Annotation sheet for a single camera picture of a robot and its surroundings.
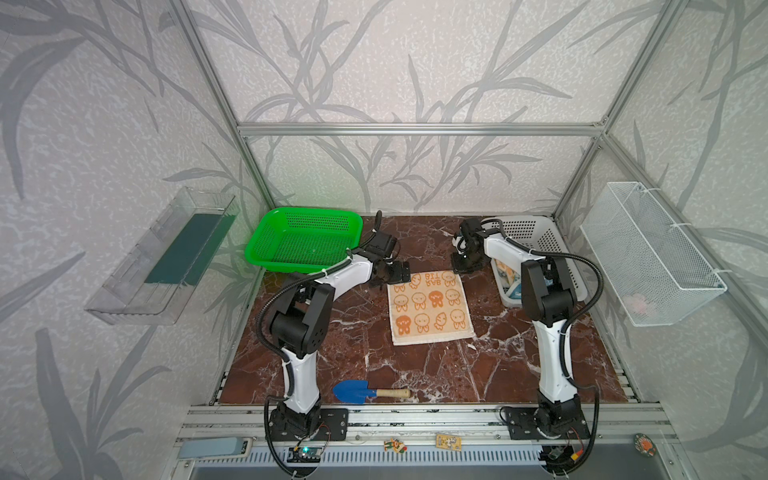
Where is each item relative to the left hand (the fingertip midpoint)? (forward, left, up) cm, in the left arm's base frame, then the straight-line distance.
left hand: (402, 268), depth 97 cm
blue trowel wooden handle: (-36, +11, -6) cm, 38 cm away
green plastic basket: (+17, +36, -7) cm, 40 cm away
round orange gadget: (-47, -59, -4) cm, 75 cm away
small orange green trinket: (-47, +1, -5) cm, 48 cm away
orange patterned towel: (-11, -9, -6) cm, 16 cm away
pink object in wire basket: (-19, -57, +15) cm, 62 cm away
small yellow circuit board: (-47, -12, -4) cm, 48 cm away
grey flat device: (-49, +44, -3) cm, 66 cm away
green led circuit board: (-49, +23, -6) cm, 55 cm away
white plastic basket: (+17, -49, -2) cm, 52 cm away
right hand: (+7, -19, -5) cm, 21 cm away
